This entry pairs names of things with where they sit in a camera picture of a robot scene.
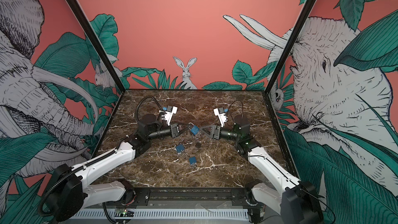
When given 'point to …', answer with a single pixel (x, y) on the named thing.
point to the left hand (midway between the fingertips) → (190, 125)
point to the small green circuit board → (123, 212)
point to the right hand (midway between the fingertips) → (201, 130)
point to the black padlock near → (198, 145)
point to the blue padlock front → (193, 159)
